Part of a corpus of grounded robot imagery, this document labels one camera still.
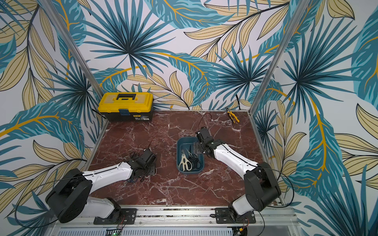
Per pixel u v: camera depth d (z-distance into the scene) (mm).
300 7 689
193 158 927
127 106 1008
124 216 724
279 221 734
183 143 973
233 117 1160
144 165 701
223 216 734
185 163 899
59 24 728
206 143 651
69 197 418
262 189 430
